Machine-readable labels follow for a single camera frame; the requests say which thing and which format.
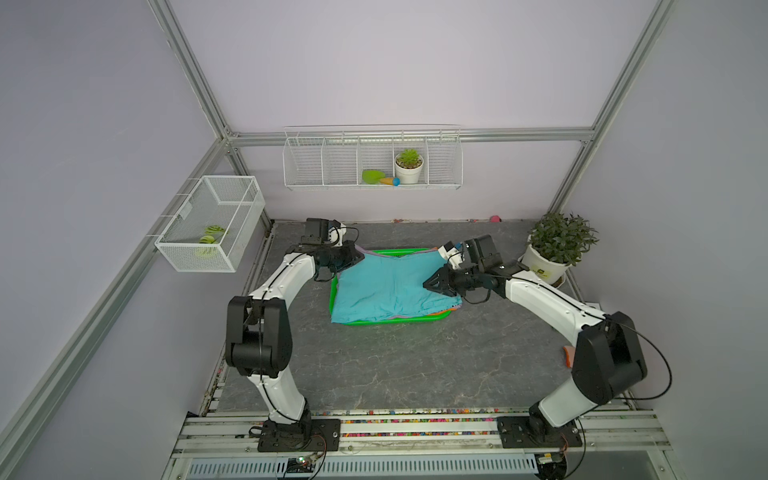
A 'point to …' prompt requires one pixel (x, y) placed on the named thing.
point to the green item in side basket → (213, 232)
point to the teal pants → (383, 286)
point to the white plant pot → (548, 271)
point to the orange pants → (442, 311)
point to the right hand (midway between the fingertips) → (425, 284)
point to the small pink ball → (495, 219)
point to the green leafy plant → (563, 237)
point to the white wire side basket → (232, 202)
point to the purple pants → (362, 250)
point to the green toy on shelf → (378, 177)
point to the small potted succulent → (409, 166)
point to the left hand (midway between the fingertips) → (365, 256)
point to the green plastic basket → (390, 320)
